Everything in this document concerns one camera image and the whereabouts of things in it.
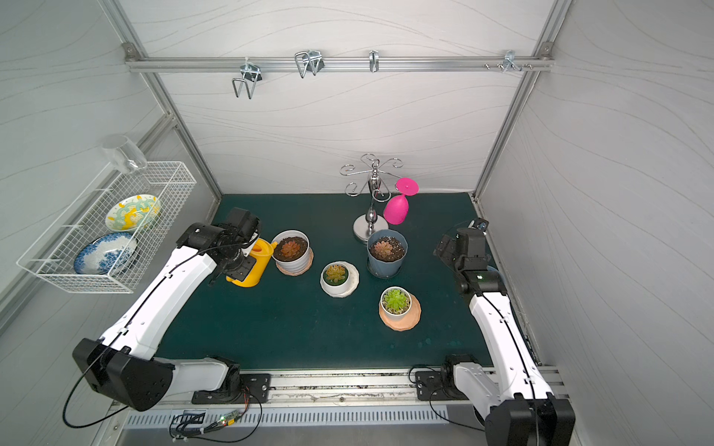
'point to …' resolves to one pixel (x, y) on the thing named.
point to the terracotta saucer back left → (297, 273)
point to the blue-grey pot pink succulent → (387, 250)
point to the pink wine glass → (396, 208)
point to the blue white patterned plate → (107, 255)
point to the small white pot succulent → (339, 279)
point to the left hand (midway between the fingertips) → (232, 266)
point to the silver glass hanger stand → (377, 186)
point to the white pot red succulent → (292, 251)
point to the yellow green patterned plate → (132, 212)
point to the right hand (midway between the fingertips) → (461, 244)
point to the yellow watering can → (261, 253)
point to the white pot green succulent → (395, 303)
